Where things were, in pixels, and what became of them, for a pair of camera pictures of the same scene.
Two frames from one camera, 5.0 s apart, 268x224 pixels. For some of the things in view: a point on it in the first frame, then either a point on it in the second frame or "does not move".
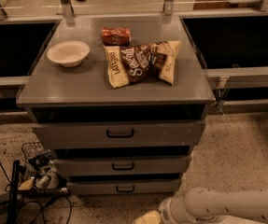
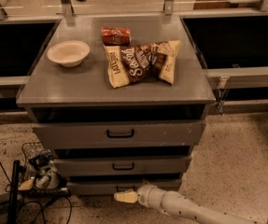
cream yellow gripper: (165, 213) to (147, 195)
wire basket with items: (40, 175) does not move
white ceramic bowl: (68, 53) does not move
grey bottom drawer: (123, 186) does not move
